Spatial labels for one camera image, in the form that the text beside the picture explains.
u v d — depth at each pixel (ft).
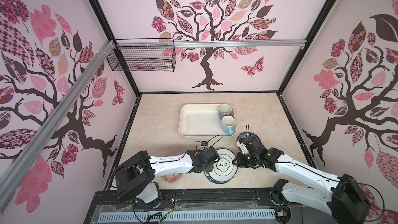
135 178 1.38
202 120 3.40
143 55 3.11
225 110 3.41
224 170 2.62
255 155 2.07
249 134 3.10
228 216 2.29
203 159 2.10
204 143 2.55
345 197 1.30
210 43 3.06
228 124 2.96
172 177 2.53
